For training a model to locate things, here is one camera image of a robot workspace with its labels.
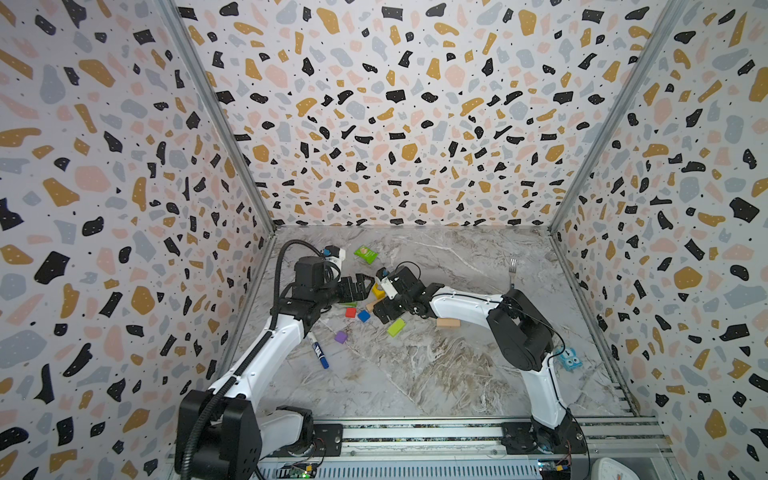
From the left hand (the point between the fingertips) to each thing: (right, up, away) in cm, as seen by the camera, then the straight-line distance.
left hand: (361, 277), depth 81 cm
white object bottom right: (+58, -43, -12) cm, 73 cm away
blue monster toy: (+60, -25, +5) cm, 65 cm away
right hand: (+4, -8, +13) cm, 16 cm away
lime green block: (+9, -17, +13) cm, 23 cm away
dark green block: (-6, -10, +18) cm, 22 cm away
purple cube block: (-8, -19, +11) cm, 23 cm away
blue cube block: (-1, -14, +15) cm, 20 cm away
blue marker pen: (-13, -22, +7) cm, 27 cm away
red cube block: (-6, -13, +16) cm, 21 cm away
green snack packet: (-2, +6, +32) cm, 33 cm away
